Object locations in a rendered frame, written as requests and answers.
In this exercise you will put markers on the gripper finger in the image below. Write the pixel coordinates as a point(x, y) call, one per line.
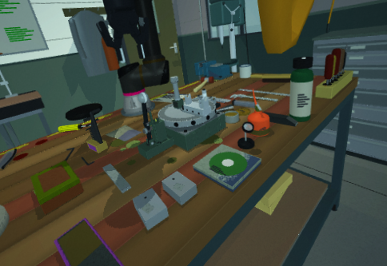
point(108, 34)
point(141, 42)

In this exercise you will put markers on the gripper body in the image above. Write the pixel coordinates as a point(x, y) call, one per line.
point(121, 21)

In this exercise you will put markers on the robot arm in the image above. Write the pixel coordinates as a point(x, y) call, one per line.
point(146, 13)

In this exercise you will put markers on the tall grey diamond holder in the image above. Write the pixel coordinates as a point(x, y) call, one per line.
point(175, 87)

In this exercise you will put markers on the green holder rest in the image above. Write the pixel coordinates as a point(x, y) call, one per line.
point(177, 103)

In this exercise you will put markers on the black lever with grey knob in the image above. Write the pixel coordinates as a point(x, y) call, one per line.
point(146, 119)

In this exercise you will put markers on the short grey diamond holder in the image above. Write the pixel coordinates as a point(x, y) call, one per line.
point(204, 93)

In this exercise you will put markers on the grey index plate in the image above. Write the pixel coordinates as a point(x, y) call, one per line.
point(175, 117)

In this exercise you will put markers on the white slide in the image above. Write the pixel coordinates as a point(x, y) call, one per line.
point(196, 104)

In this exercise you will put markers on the green wheel dresser base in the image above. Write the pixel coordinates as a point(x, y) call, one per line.
point(193, 137)

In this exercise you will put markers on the grey round tin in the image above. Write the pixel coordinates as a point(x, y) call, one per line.
point(232, 117)

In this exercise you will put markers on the grey machine with orange part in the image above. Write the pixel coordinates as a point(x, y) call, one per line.
point(86, 43)

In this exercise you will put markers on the olive door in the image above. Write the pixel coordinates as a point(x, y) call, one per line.
point(167, 16)

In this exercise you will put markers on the blue vise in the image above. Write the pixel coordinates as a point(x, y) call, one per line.
point(214, 69)

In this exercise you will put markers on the grey notice board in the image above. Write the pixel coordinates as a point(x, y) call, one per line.
point(18, 21)

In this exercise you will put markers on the grey cloth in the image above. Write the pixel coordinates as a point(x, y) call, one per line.
point(125, 132)

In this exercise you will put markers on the green drill press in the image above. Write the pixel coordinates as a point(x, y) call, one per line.
point(226, 7)

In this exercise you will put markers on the dark wedge on yellow block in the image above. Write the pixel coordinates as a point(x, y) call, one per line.
point(96, 134)

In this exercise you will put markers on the yellow screwdriver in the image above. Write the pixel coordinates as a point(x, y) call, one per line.
point(68, 128)

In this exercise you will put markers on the white tape roll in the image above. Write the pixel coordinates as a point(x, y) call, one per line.
point(245, 71)

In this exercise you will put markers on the brown side table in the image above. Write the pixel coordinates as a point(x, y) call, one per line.
point(18, 104)

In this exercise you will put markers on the short grey file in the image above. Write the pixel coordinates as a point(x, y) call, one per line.
point(242, 96)

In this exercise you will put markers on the grey flat bar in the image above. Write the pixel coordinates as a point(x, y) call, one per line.
point(243, 103)

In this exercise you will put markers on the brass disc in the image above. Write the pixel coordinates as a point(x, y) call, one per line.
point(244, 111)

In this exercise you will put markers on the black hex key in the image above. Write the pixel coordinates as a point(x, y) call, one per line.
point(70, 154)
point(88, 161)

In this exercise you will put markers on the long grey file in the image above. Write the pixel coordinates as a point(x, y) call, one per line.
point(266, 92)

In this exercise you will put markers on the black magnifier on stand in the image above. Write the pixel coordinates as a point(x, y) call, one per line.
point(248, 128)

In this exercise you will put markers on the grey flat slab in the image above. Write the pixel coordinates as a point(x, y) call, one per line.
point(117, 178)

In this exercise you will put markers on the orange oil can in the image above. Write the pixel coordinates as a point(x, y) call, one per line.
point(258, 123)

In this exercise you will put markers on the green disc on grey box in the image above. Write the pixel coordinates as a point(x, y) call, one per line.
point(226, 166)

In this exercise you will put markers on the grey block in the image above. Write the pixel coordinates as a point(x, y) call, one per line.
point(150, 208)
point(180, 188)

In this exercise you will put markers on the dark flat bar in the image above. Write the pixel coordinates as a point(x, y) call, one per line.
point(281, 119)

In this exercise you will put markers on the dark curved tool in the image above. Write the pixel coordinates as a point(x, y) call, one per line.
point(7, 158)

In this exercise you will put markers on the green bottle with black cap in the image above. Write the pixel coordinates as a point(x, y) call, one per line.
point(300, 92)

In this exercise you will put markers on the wooden workbench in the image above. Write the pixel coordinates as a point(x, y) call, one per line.
point(302, 143)

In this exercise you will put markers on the yellow screwdriver rack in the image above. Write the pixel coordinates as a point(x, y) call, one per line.
point(332, 87)

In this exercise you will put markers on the yellow block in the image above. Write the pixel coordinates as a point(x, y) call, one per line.
point(273, 194)

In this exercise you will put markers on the purple rimmed dark tray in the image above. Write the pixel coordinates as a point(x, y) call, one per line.
point(84, 246)

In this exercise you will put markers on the grey stone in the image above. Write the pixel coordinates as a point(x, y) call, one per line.
point(3, 220)

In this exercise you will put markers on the grey drawer cabinet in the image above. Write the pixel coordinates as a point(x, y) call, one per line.
point(362, 83)

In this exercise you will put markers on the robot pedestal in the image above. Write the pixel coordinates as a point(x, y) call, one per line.
point(133, 104)

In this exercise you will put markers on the brown box with green frame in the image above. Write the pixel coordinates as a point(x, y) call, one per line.
point(56, 185)

